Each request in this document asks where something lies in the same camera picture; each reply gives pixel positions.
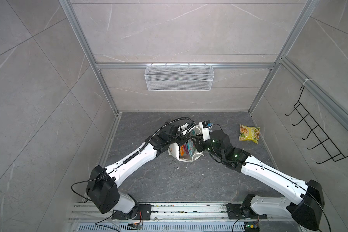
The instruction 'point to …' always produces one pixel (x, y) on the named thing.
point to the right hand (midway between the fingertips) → (193, 135)
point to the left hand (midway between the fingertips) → (187, 127)
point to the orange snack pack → (182, 150)
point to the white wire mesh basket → (179, 77)
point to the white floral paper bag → (187, 152)
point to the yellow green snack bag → (249, 133)
